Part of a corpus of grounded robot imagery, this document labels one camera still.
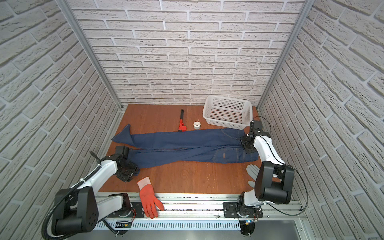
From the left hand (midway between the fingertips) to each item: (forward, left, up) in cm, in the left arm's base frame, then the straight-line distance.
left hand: (137, 170), depth 86 cm
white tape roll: (+32, -37, +2) cm, 48 cm away
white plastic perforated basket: (+44, -69, 0) cm, 82 cm away
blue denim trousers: (+12, -49, +6) cm, 51 cm away
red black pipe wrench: (+30, -26, +1) cm, 40 cm away
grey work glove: (-4, -69, +2) cm, 69 cm away
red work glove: (-17, -10, +2) cm, 20 cm away
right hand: (+11, -64, +10) cm, 66 cm away
